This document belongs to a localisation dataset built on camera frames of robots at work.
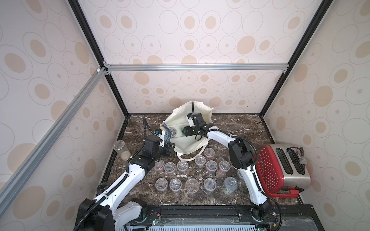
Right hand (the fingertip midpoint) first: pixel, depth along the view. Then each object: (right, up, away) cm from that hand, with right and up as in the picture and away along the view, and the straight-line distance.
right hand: (191, 127), depth 104 cm
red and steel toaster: (+44, -21, -34) cm, 59 cm away
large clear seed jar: (+20, -31, -28) cm, 46 cm away
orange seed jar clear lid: (+5, -20, -16) cm, 27 cm away
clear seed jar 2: (-10, -31, -26) cm, 41 cm away
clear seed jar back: (-14, -24, -19) cm, 33 cm away
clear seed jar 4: (+9, -31, -25) cm, 41 cm away
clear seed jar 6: (+19, -23, -19) cm, 35 cm away
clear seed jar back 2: (-6, -23, -19) cm, 30 cm away
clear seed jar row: (+11, -16, -14) cm, 24 cm away
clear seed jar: (-17, -31, -25) cm, 43 cm away
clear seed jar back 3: (+11, -22, -18) cm, 31 cm away
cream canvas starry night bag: (-3, -13, -12) cm, 18 cm away
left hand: (-9, -9, -23) cm, 26 cm away
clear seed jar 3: (-1, -31, -26) cm, 40 cm away
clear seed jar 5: (-20, -23, -18) cm, 35 cm away
